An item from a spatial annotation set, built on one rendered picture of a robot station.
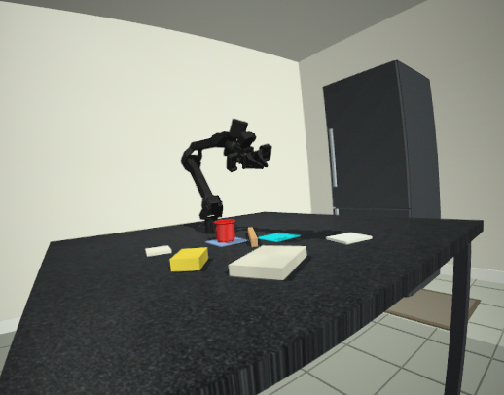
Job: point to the beige flat block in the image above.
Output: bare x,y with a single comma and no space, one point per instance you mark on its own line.
269,262

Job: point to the white flat bar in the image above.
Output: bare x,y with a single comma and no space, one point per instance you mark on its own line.
158,250

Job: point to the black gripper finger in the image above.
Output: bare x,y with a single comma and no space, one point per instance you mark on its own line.
248,162
260,158

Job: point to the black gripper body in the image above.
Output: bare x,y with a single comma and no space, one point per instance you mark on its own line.
236,157

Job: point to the tan flat bar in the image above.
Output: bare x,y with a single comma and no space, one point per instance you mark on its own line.
252,237

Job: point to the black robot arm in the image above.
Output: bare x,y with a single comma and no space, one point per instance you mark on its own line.
238,137

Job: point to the yellow block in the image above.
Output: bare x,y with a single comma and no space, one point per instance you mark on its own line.
189,259

